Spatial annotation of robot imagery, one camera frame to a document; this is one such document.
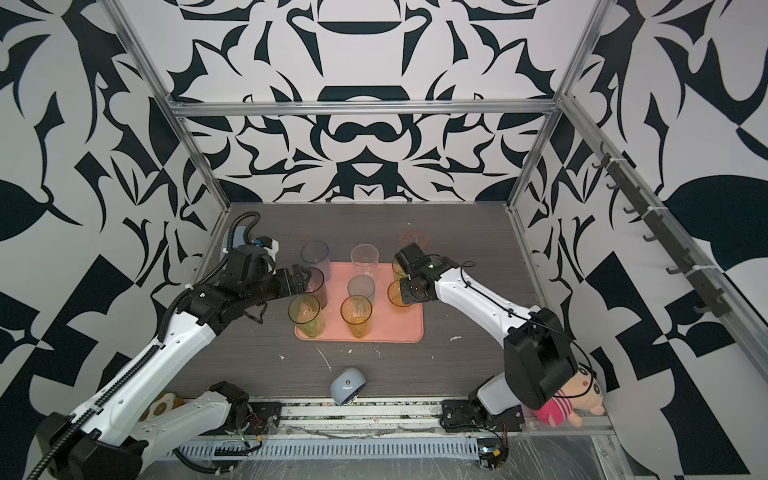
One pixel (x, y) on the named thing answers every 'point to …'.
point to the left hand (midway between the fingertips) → (297, 271)
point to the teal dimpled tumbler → (361, 285)
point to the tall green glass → (304, 310)
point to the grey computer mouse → (347, 385)
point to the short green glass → (397, 269)
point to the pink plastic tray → (388, 323)
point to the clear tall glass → (364, 259)
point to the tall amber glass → (355, 311)
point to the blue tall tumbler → (317, 254)
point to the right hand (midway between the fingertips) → (414, 290)
